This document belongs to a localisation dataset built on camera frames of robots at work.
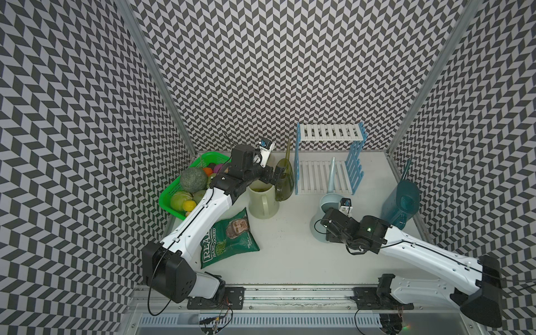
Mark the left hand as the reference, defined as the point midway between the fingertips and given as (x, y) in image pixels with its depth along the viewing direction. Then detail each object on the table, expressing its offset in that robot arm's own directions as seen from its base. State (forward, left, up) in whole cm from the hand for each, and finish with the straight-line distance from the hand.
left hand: (273, 165), depth 77 cm
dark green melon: (+3, +35, -13) cm, 37 cm away
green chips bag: (-19, +19, -23) cm, 35 cm away
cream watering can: (-11, +4, -9) cm, 15 cm away
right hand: (-20, -24, -15) cm, 35 cm away
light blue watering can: (-12, -21, -6) cm, 25 cm away
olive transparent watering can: (+4, -4, -24) cm, 24 cm away
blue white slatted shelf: (+14, -19, -26) cm, 35 cm away
